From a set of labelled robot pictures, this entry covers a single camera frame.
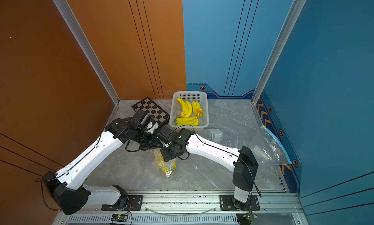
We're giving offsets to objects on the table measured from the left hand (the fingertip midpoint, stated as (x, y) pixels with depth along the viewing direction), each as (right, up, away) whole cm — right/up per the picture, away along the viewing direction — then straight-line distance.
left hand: (165, 143), depth 71 cm
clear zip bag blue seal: (+56, -5, +9) cm, 57 cm away
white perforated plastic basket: (+20, +28, +44) cm, 56 cm away
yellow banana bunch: (+10, +19, +35) cm, 41 cm away
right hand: (+1, -7, +3) cm, 8 cm away
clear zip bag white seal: (0, -17, +3) cm, 17 cm away
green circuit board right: (+41, -35, -2) cm, 54 cm away
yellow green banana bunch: (+17, +18, +39) cm, 47 cm away
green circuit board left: (-21, -37, 0) cm, 42 cm away
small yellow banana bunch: (+2, -10, -4) cm, 11 cm away
